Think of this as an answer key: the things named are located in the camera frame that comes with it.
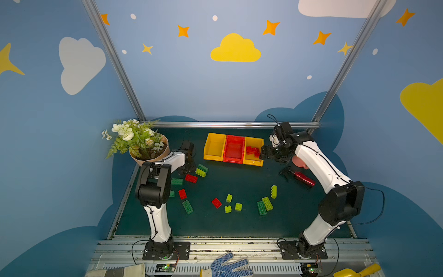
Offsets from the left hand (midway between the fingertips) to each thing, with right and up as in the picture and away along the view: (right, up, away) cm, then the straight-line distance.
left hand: (191, 169), depth 101 cm
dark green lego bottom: (+38, -18, -15) cm, 45 cm away
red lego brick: (+16, -16, -13) cm, 26 cm away
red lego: (+1, -4, -6) cm, 7 cm away
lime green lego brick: (+6, -2, -3) cm, 7 cm away
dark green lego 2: (+1, -17, -15) cm, 23 cm away
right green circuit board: (+55, -39, -29) cm, 74 cm away
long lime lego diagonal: (+42, -16, -13) cm, 47 cm away
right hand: (+42, +9, -16) cm, 46 cm away
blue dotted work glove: (+17, -37, -31) cm, 51 cm away
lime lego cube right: (+27, -17, -14) cm, 35 cm away
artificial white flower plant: (-21, +17, -21) cm, 35 cm away
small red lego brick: (+36, +11, +7) cm, 39 cm away
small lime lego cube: (+21, -18, -16) cm, 32 cm away
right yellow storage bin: (+35, +6, +1) cm, 36 cm away
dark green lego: (-7, -6, -7) cm, 11 cm away
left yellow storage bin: (+13, +12, +11) cm, 20 cm away
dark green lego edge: (-8, -12, -11) cm, 18 cm away
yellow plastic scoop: (+70, -38, -32) cm, 86 cm away
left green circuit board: (-5, -38, -30) cm, 48 cm away
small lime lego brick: (+22, -13, -12) cm, 29 cm away
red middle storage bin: (+26, +12, +8) cm, 29 cm away
